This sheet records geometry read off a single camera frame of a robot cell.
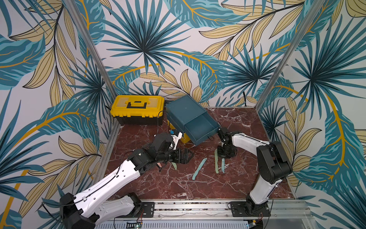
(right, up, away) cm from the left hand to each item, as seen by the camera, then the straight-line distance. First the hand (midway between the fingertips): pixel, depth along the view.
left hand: (186, 157), depth 69 cm
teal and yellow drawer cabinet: (0, +20, +17) cm, 27 cm away
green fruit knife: (-7, -10, +19) cm, 23 cm away
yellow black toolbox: (-32, +25, +28) cm, 50 cm away
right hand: (+24, -6, +24) cm, 35 cm away
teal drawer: (+10, +13, +19) cm, 25 cm away
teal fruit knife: (+8, -11, +19) cm, 24 cm away
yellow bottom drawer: (0, +6, +24) cm, 24 cm away
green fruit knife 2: (+19, -5, +23) cm, 30 cm away
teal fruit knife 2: (+24, -10, +21) cm, 33 cm away
